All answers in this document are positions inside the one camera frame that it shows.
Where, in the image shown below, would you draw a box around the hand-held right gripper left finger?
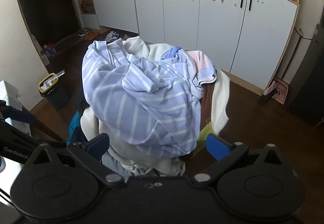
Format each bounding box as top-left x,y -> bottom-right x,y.
25,133 -> 125,186

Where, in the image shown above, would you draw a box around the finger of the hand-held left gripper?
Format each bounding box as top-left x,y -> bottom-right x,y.
0,121 -> 67,149
0,100 -> 37,124

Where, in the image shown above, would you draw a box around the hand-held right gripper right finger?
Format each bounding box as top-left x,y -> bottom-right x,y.
192,134 -> 291,186

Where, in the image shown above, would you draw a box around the purple white striped shirt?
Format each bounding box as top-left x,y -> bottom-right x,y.
81,39 -> 204,157

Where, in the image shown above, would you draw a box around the green cloth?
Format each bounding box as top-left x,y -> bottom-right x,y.
197,123 -> 213,143

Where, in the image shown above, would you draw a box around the grey cloth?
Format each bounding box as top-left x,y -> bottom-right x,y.
101,151 -> 133,182

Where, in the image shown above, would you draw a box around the white box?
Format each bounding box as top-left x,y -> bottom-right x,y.
0,80 -> 32,136

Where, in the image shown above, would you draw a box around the teal cloth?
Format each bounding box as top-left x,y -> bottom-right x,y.
66,111 -> 88,145

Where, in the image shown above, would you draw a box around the dark trash bin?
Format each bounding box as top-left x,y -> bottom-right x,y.
38,72 -> 70,110

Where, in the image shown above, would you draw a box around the pile of laundry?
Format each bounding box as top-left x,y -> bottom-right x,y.
80,36 -> 231,177

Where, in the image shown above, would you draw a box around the pink white garment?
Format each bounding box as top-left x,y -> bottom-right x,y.
161,47 -> 217,88

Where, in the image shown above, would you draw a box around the pink paper bag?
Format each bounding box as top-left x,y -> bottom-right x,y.
272,81 -> 289,106

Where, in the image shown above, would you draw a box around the dark door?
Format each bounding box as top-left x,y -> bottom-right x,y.
12,0 -> 82,46

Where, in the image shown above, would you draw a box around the white sneakers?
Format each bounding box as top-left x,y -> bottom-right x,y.
105,31 -> 119,42

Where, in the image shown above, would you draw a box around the white cabinet unit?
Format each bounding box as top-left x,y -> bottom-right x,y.
89,0 -> 300,96

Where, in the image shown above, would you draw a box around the cardboard box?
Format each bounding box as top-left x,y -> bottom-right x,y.
81,0 -> 96,14

